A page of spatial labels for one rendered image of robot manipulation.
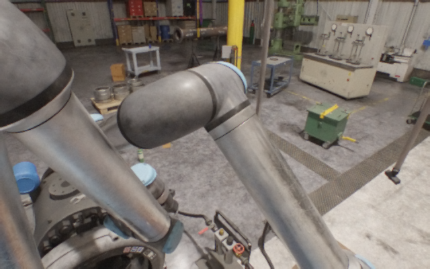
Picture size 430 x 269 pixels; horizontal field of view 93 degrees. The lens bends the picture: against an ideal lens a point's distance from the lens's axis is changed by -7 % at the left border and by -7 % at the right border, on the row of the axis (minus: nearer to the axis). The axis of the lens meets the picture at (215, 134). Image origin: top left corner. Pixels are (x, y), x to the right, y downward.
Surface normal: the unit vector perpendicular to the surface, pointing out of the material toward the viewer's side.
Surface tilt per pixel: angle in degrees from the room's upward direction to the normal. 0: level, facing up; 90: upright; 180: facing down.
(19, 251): 92
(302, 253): 81
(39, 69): 76
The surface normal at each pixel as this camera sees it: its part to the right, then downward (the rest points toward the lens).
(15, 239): 0.98, 0.14
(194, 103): 0.48, 0.15
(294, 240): -0.40, 0.30
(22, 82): 0.76, 0.26
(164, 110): 0.07, 0.08
